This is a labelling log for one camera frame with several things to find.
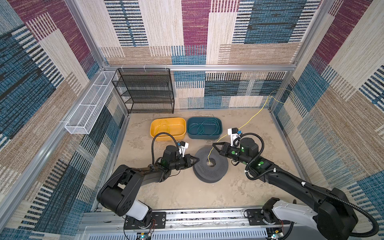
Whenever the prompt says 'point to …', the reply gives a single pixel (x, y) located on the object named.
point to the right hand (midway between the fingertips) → (212, 147)
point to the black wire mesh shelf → (146, 90)
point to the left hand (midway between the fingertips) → (199, 158)
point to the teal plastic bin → (198, 119)
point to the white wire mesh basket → (83, 118)
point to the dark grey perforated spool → (211, 167)
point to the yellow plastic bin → (176, 126)
